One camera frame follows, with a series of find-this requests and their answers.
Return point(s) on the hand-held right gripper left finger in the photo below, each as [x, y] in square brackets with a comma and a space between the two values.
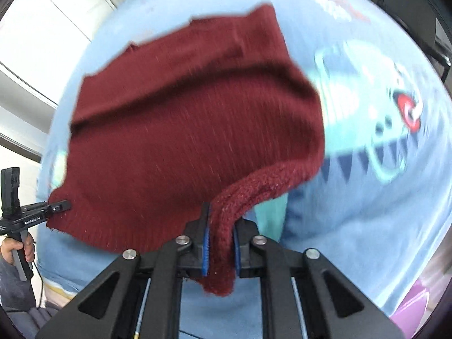
[206, 254]

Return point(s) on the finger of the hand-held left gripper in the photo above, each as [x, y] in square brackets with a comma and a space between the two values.
[60, 205]

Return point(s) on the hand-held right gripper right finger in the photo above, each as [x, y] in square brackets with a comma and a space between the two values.
[236, 254]

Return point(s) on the dark red knitted sweater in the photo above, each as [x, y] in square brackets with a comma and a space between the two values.
[176, 130]

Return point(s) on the person's left forearm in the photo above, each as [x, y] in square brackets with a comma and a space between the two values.
[10, 286]

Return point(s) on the person's left hand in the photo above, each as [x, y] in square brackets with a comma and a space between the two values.
[9, 247]

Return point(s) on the blue cartoon printed bed sheet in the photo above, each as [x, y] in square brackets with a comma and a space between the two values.
[353, 219]

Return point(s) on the white wardrobe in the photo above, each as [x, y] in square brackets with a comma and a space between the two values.
[35, 42]

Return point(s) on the purple box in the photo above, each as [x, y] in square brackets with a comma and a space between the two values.
[411, 310]

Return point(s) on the dark grey chair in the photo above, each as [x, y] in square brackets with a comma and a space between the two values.
[416, 7]

